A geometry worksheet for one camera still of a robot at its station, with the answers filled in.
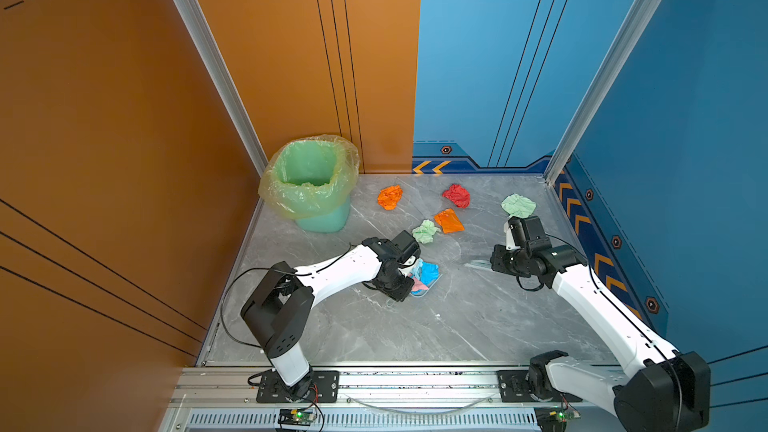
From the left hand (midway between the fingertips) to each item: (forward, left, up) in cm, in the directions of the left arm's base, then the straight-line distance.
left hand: (403, 292), depth 85 cm
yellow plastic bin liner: (+38, +33, +9) cm, 51 cm away
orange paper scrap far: (+39, +5, -3) cm, 39 cm away
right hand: (+6, -24, +8) cm, 26 cm away
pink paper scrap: (+1, -4, +2) cm, 5 cm away
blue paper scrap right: (+5, -8, +2) cm, 9 cm away
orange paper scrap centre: (+28, -17, -3) cm, 33 cm away
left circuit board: (-29, +26, -6) cm, 39 cm away
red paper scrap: (+40, -21, -2) cm, 45 cm away
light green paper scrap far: (+35, -43, -3) cm, 56 cm away
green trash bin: (+25, +24, 0) cm, 35 cm away
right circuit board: (-28, -38, -4) cm, 47 cm away
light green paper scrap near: (+22, -8, -2) cm, 24 cm away
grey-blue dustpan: (-1, -5, +2) cm, 5 cm away
